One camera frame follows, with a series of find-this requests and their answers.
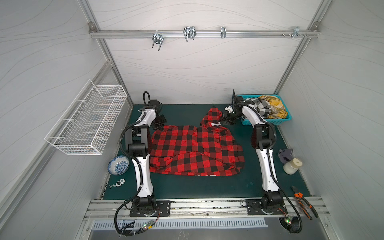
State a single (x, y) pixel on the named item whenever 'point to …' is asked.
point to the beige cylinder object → (291, 167)
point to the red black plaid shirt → (207, 149)
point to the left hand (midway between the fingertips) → (165, 122)
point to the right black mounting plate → (254, 206)
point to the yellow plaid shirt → (278, 110)
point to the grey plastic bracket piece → (285, 155)
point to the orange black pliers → (299, 196)
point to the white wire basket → (84, 127)
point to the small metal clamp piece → (118, 183)
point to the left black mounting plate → (162, 208)
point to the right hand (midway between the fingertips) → (223, 118)
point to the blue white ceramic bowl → (118, 165)
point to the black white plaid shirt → (263, 107)
